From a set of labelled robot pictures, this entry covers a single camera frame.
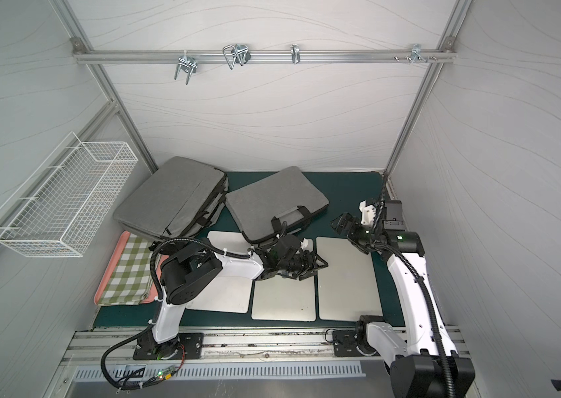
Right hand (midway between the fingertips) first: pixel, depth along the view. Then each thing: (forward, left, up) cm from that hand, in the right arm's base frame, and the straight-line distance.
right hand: (340, 229), depth 76 cm
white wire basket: (-3, +81, +12) cm, 81 cm away
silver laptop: (-15, +36, -21) cm, 44 cm away
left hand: (-7, +3, -15) cm, 17 cm away
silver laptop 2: (-15, +19, -21) cm, 32 cm away
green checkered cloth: (-12, +72, -19) cm, 75 cm away
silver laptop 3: (-10, -5, -22) cm, 24 cm away
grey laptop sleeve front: (+18, +61, -11) cm, 64 cm away
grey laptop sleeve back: (+21, +27, -18) cm, 38 cm away
